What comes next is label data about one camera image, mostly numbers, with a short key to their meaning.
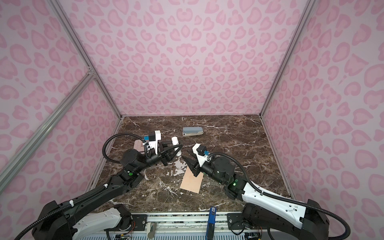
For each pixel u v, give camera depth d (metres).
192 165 0.59
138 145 1.00
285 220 0.45
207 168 0.59
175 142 0.61
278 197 0.46
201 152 0.54
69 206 0.42
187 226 0.72
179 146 0.62
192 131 1.07
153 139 0.56
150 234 0.69
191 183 0.86
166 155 0.59
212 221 0.72
